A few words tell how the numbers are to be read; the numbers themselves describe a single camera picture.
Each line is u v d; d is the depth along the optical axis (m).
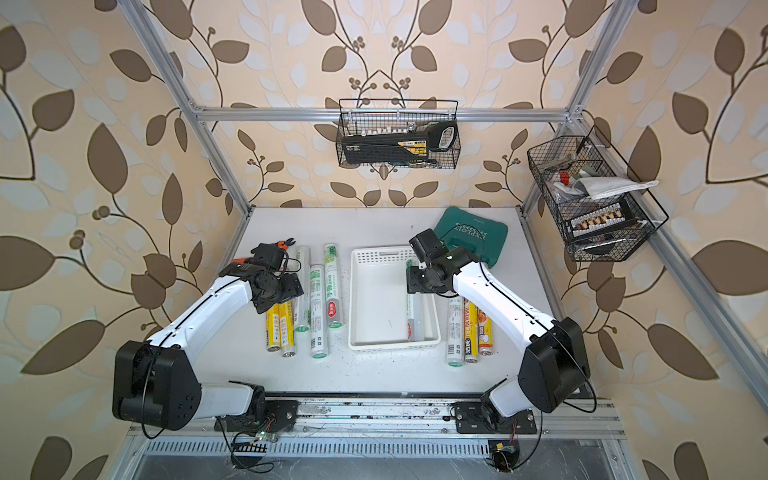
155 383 0.41
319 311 0.89
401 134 0.82
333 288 0.94
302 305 0.91
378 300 0.93
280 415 0.74
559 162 0.78
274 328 0.87
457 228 1.08
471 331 0.85
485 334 0.85
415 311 0.88
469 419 0.73
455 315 0.88
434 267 0.58
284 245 1.08
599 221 0.68
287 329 0.87
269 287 0.70
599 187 0.63
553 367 0.41
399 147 0.82
